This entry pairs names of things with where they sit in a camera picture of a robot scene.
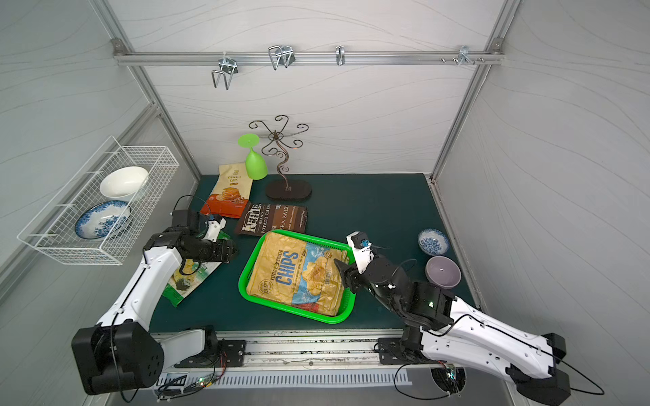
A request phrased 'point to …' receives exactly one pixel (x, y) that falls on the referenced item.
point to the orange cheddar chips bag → (230, 195)
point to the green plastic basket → (348, 299)
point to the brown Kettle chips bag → (260, 218)
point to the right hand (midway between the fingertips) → (346, 254)
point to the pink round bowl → (443, 272)
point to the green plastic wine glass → (256, 167)
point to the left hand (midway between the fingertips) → (227, 251)
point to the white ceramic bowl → (123, 182)
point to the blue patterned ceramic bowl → (104, 220)
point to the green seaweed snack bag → (188, 274)
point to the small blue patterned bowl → (433, 243)
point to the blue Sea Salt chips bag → (297, 271)
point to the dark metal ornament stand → (283, 189)
